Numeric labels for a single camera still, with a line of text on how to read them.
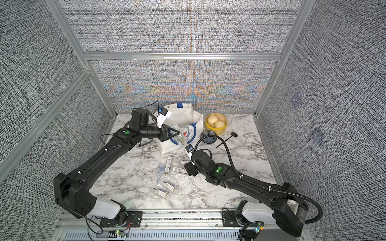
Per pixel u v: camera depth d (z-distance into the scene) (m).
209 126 1.05
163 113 0.65
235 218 0.65
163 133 0.64
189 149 0.69
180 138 0.73
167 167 0.90
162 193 0.80
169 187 0.82
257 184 0.46
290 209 0.40
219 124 1.06
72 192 0.40
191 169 0.70
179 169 0.88
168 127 0.70
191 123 0.86
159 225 0.73
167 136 0.67
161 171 0.89
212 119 1.08
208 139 1.02
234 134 1.06
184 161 0.92
